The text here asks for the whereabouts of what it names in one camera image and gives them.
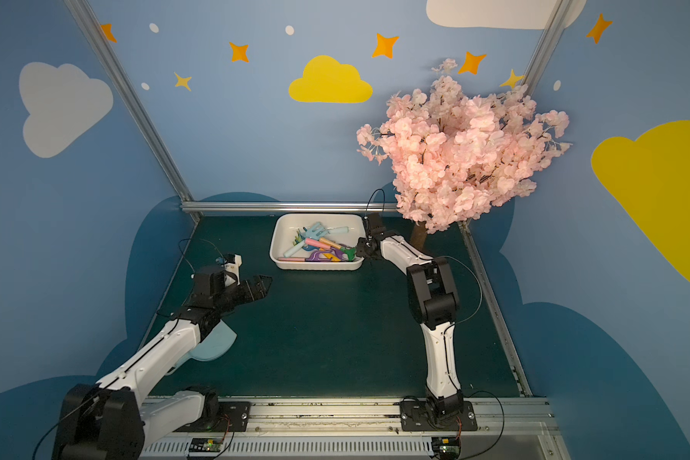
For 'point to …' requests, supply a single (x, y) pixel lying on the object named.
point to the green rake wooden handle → (350, 252)
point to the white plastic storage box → (284, 228)
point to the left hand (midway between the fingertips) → (261, 278)
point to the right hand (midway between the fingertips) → (367, 247)
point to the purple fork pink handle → (316, 256)
